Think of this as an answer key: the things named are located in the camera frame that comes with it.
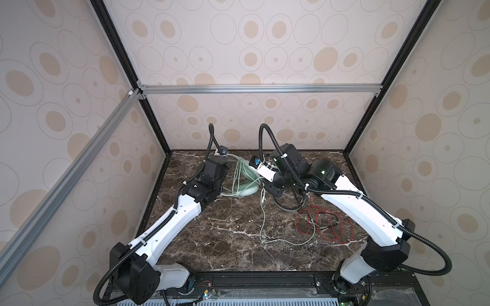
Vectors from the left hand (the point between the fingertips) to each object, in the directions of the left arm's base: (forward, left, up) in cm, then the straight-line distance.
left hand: (214, 160), depth 76 cm
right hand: (-10, -20, +2) cm, 22 cm away
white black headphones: (-18, -23, +7) cm, 30 cm away
